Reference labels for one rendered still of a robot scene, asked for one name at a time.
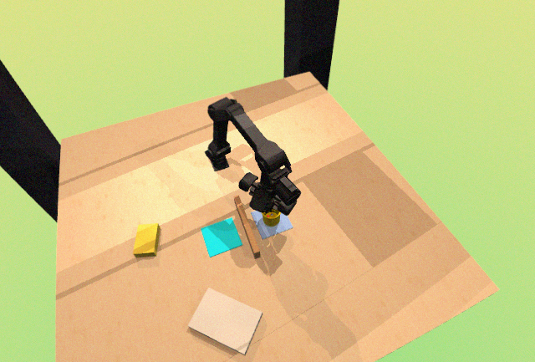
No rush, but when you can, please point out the orange-brown wooden beam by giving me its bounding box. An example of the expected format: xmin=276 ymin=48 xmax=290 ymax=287
xmin=234 ymin=195 xmax=261 ymax=259

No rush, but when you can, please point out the yellow rectangular block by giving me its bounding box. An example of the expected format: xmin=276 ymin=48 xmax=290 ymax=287
xmin=133 ymin=223 xmax=161 ymax=257

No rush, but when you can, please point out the yellow cup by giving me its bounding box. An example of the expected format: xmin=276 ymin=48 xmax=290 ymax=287
xmin=262 ymin=209 xmax=281 ymax=227

